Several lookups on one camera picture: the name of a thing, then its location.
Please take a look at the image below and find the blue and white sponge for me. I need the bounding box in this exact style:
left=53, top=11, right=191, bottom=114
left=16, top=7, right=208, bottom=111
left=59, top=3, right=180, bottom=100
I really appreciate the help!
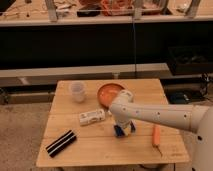
left=114, top=123, right=135, bottom=137

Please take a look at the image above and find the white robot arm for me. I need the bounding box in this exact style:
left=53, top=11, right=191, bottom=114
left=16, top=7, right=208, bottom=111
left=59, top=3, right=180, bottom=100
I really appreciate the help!
left=109, top=90, right=213, bottom=171

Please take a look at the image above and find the orange carrot toy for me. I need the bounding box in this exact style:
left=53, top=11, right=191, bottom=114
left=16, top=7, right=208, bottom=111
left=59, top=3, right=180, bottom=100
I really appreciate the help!
left=152, top=124, right=163, bottom=157

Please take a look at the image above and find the orange plate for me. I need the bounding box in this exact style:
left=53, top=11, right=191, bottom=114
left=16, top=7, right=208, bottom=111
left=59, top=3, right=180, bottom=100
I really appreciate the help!
left=97, top=83, right=124, bottom=108

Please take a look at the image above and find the white lying bottle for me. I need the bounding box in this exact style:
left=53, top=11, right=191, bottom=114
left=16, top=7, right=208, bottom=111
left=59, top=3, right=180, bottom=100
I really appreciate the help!
left=79, top=109, right=112, bottom=126

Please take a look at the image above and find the wooden table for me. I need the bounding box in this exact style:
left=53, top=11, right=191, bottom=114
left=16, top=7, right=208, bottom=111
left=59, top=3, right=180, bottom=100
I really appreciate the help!
left=36, top=80, right=189, bottom=167

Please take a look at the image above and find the black white striped block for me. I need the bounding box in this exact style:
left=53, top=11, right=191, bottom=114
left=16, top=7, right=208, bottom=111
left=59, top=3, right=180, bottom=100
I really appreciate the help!
left=46, top=130, right=77, bottom=157

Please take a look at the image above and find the clear plastic cup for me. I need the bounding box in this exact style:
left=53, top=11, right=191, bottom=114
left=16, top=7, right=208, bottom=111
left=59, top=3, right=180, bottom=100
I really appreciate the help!
left=69, top=81, right=86, bottom=103

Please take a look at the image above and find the black box on right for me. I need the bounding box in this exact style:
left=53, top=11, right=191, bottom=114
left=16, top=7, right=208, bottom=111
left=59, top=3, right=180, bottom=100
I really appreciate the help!
left=167, top=46, right=213, bottom=75

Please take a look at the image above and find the background workbench shelf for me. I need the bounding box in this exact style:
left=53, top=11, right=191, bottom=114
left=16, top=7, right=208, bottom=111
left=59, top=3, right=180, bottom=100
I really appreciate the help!
left=0, top=0, right=213, bottom=27

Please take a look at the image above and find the blue vertical cable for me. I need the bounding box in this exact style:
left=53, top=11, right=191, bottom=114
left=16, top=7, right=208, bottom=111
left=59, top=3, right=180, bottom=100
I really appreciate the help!
left=131, top=18, right=138, bottom=79

